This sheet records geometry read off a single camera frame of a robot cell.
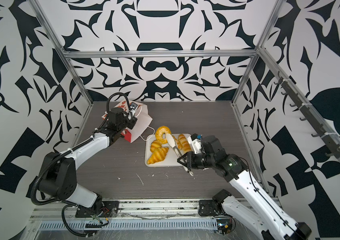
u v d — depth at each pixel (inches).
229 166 19.0
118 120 26.9
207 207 29.3
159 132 31.2
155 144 36.9
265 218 16.2
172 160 36.2
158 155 34.2
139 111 34.6
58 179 17.1
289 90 25.6
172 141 29.2
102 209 27.9
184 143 37.0
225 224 28.1
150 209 29.9
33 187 14.9
